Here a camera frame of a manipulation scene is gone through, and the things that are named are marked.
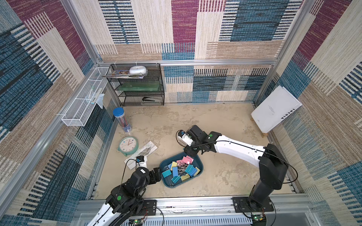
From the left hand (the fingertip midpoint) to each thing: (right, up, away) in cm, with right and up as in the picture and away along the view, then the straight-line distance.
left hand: (156, 169), depth 78 cm
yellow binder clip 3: (+23, -4, +5) cm, 24 cm away
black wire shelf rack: (-18, +53, +30) cm, 64 cm away
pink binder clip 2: (+19, +3, +8) cm, 21 cm away
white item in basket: (-32, +39, 0) cm, 50 cm away
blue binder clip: (+7, 0, +6) cm, 9 cm away
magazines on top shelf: (-22, +56, +13) cm, 62 cm away
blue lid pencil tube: (-26, +31, +13) cm, 43 cm away
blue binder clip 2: (+10, -2, +3) cm, 11 cm away
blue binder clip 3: (+20, -3, +3) cm, 21 cm away
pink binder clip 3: (+13, +1, +7) cm, 15 cm away
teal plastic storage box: (+12, -2, +6) cm, 14 cm away
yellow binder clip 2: (+16, -6, +4) cm, 17 cm away
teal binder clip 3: (+18, -1, +3) cm, 18 cm away
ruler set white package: (-10, +6, +16) cm, 20 cm away
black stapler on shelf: (-13, +43, +33) cm, 55 cm away
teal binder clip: (+5, -4, +5) cm, 8 cm away
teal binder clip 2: (+10, -6, +3) cm, 12 cm away
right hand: (+17, +11, +7) cm, 21 cm away
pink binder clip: (+16, +2, +9) cm, 19 cm away
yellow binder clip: (+9, +1, +7) cm, 11 cm away
